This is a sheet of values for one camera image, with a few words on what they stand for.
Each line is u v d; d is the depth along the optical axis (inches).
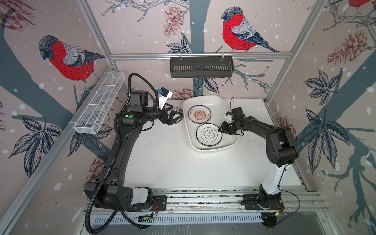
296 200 26.5
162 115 24.1
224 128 34.6
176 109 45.1
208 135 38.5
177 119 25.4
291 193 25.9
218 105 45.3
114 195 14.7
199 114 43.4
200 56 35.4
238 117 31.4
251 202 28.5
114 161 16.2
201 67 41.1
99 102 31.0
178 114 25.8
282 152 20.3
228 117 36.6
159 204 28.8
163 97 23.5
